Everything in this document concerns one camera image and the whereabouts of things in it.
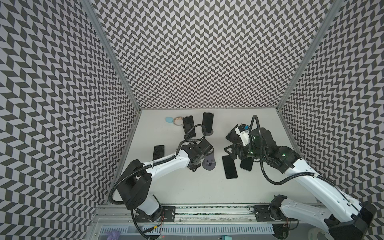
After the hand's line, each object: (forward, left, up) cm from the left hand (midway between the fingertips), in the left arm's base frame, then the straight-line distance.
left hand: (194, 153), depth 85 cm
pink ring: (+29, +13, -5) cm, 32 cm away
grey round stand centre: (-5, -8, -2) cm, 10 cm away
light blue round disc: (+31, +20, -7) cm, 38 cm away
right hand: (-6, -18, +13) cm, 23 cm away
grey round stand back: (+17, -9, -5) cm, 19 cm away
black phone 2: (-6, -21, -7) cm, 22 cm away
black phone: (+21, -8, +3) cm, 23 cm away
